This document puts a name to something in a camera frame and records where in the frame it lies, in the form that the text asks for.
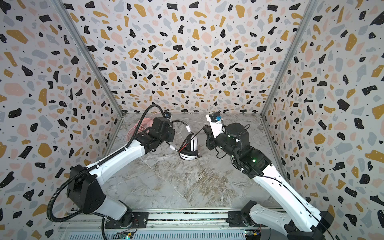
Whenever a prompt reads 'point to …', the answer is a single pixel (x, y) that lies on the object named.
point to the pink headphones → (146, 123)
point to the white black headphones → (189, 151)
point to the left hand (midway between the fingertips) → (170, 127)
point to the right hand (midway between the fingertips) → (203, 125)
